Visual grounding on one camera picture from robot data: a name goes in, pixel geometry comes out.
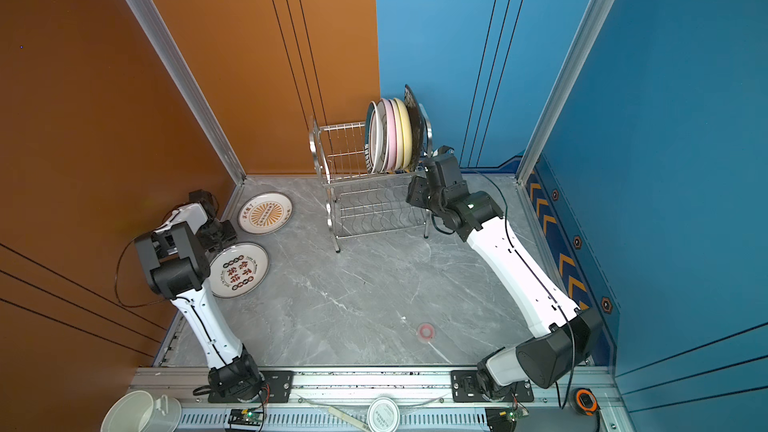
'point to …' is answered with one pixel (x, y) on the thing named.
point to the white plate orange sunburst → (265, 213)
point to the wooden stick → (354, 423)
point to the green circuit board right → (515, 414)
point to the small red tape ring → (422, 331)
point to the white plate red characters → (238, 270)
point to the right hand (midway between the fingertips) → (414, 187)
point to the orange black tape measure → (586, 401)
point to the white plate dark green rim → (371, 136)
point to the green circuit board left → (245, 417)
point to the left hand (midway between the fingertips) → (227, 239)
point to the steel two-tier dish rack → (361, 203)
